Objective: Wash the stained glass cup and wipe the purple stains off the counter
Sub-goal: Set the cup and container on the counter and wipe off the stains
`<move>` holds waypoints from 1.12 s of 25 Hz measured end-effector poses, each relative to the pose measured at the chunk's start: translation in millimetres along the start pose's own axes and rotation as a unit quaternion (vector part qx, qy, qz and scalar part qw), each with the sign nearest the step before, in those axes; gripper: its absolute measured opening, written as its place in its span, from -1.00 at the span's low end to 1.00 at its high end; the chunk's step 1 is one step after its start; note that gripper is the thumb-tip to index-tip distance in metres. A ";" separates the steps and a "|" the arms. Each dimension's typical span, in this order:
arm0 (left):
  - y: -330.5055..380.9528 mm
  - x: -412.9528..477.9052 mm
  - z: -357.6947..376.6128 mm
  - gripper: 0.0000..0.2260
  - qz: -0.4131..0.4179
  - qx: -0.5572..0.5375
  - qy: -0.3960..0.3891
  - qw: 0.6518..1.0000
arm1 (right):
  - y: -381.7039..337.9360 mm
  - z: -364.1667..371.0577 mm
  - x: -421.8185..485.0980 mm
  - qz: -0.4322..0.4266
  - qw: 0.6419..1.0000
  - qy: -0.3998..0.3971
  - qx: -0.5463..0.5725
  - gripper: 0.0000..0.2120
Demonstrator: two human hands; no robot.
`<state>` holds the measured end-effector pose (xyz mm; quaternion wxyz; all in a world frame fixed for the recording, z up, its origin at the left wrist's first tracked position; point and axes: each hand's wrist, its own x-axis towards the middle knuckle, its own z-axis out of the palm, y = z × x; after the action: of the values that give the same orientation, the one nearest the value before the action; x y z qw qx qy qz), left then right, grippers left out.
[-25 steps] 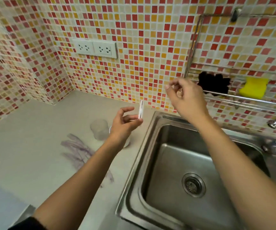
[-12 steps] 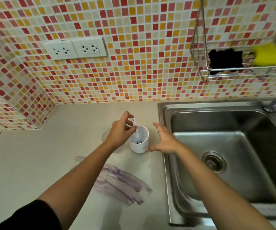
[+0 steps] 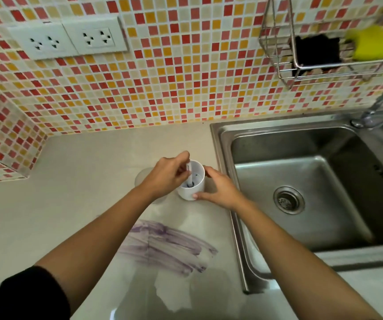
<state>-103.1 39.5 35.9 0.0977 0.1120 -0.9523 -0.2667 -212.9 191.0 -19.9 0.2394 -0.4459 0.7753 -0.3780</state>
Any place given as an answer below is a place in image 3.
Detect person's right hand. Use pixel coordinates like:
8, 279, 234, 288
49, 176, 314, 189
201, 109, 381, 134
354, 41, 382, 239
192, 165, 249, 212

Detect person's left hand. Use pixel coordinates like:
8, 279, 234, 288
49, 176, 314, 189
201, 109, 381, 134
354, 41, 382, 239
137, 150, 192, 200

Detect clear blender cup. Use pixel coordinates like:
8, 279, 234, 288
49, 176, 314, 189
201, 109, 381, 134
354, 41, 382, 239
134, 167, 169, 204

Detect white blender base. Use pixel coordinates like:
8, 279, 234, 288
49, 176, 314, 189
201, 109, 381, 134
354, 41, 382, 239
177, 160, 206, 201

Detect black cloth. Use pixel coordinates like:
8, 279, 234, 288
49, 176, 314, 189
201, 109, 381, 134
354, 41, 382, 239
291, 34, 342, 78

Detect small yellow sponge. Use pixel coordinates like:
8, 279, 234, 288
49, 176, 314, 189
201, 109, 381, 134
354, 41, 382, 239
344, 24, 383, 62

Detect person's right forearm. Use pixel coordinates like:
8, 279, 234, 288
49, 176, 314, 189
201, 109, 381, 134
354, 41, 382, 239
234, 200, 383, 320

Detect person's left forearm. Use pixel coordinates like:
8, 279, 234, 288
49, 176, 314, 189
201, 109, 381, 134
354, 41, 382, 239
35, 186, 155, 316

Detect metal sink drain strainer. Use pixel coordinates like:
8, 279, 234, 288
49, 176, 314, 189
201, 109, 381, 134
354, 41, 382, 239
273, 185, 305, 216

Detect stainless steel double sink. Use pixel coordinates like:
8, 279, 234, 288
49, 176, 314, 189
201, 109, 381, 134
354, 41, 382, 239
210, 108, 383, 296

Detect chrome faucet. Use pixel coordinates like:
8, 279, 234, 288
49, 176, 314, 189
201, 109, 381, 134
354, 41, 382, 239
350, 76, 383, 129

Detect metal wire dish rack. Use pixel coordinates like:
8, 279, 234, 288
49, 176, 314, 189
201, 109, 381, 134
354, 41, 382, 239
258, 0, 383, 90

